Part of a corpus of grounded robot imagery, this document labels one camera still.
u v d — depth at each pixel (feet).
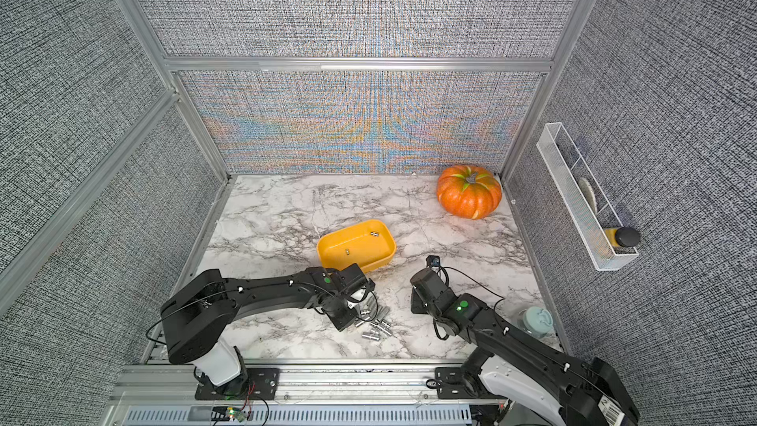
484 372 2.01
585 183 2.33
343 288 2.19
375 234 3.29
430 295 2.03
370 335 2.63
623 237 2.01
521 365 1.55
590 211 2.26
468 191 3.22
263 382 2.41
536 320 2.41
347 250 3.20
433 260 2.44
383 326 2.68
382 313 2.80
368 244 3.29
